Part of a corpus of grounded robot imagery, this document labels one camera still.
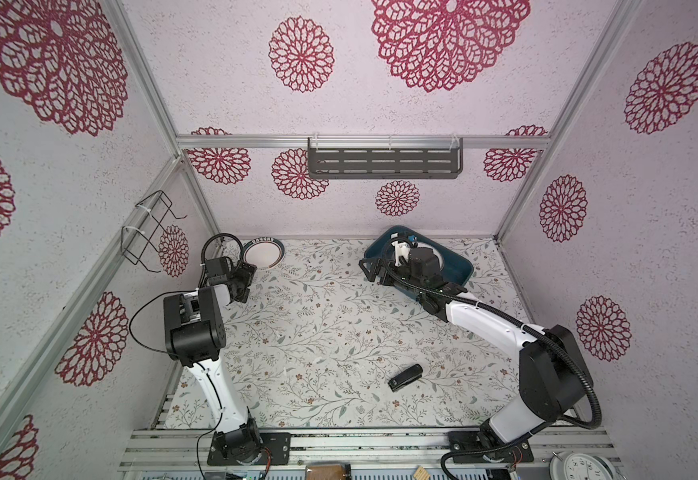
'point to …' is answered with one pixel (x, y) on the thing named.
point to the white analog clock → (581, 466)
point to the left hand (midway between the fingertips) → (253, 278)
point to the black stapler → (406, 377)
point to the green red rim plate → (263, 253)
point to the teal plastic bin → (455, 268)
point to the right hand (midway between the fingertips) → (370, 259)
